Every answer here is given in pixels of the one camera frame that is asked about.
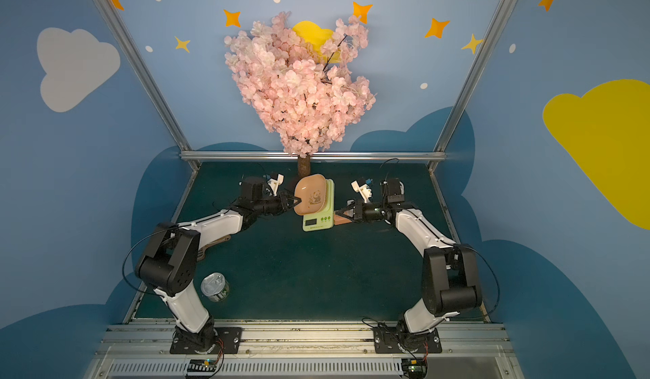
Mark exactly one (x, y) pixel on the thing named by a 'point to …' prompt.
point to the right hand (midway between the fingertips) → (342, 212)
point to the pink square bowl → (311, 189)
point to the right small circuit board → (415, 368)
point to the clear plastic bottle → (215, 286)
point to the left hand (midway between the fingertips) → (302, 196)
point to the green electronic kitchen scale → (324, 220)
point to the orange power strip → (338, 220)
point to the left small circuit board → (201, 367)
